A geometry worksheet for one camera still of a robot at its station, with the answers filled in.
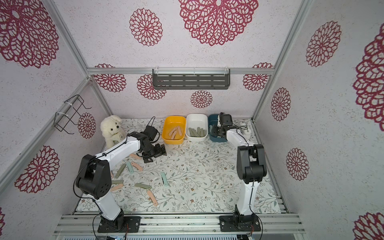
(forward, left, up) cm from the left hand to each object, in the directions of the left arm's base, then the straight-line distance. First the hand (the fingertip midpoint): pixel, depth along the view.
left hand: (161, 157), depth 89 cm
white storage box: (+31, -22, -9) cm, 39 cm away
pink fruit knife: (+29, -6, -8) cm, 31 cm away
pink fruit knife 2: (+23, -5, -8) cm, 25 cm away
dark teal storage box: (+35, -34, -5) cm, 49 cm away
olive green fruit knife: (+26, -18, -9) cm, 33 cm away
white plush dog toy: (+14, +31, +8) cm, 35 cm away
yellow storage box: (+35, -1, -8) cm, 36 cm away
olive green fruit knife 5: (-14, +11, -9) cm, 20 cm away
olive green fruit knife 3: (+27, -23, -9) cm, 37 cm away
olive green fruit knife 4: (+26, -26, -9) cm, 38 cm away
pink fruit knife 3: (-24, +1, -7) cm, 25 cm away
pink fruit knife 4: (-2, +16, -8) cm, 18 cm away
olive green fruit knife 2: (+25, -20, -8) cm, 33 cm away
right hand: (+21, -33, +3) cm, 39 cm away
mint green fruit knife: (-13, -3, -8) cm, 16 cm away
